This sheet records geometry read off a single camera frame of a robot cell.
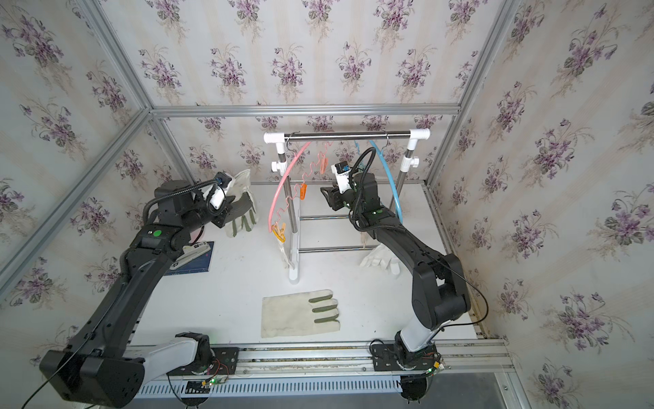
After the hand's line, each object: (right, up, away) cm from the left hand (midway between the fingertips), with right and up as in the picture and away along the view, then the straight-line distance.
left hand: (231, 197), depth 73 cm
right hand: (+30, +4, +10) cm, 32 cm away
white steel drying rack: (+16, -9, +18) cm, 25 cm away
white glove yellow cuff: (+47, -20, +12) cm, 52 cm away
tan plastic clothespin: (+14, -11, +5) cm, 18 cm away
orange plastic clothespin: (+20, +2, +9) cm, 22 cm away
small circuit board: (-8, -54, -2) cm, 55 cm away
